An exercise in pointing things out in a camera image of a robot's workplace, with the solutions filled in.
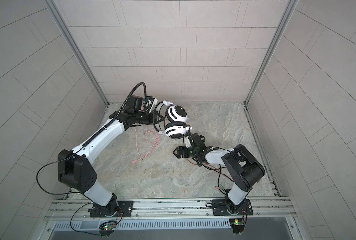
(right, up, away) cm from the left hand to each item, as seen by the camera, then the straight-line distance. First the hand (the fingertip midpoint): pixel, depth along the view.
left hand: (167, 116), depth 78 cm
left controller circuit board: (-24, -48, -14) cm, 55 cm away
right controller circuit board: (+34, -50, -10) cm, 61 cm away
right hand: (+5, -22, +11) cm, 26 cm away
